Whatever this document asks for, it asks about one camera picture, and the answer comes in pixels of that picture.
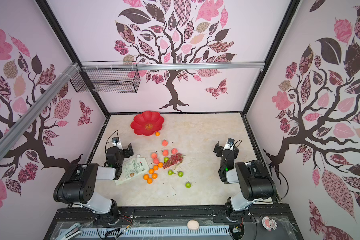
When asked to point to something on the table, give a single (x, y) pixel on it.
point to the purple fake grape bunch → (174, 159)
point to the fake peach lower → (156, 160)
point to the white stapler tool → (72, 232)
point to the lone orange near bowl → (157, 134)
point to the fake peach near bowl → (164, 143)
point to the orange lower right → (154, 175)
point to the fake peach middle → (165, 152)
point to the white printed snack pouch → (132, 168)
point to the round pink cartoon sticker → (268, 223)
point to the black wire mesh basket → (107, 76)
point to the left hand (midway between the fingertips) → (124, 145)
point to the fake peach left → (154, 155)
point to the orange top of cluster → (160, 164)
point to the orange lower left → (145, 177)
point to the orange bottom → (149, 180)
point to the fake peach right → (174, 151)
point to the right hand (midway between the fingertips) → (227, 142)
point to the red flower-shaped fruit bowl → (147, 123)
